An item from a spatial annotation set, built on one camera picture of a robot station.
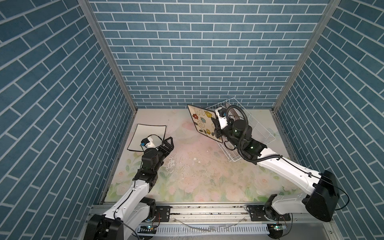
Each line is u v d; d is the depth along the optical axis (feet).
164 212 2.43
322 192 1.30
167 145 2.42
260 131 3.27
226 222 2.37
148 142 2.39
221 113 1.93
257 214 2.41
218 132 2.13
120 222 1.33
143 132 3.51
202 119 2.64
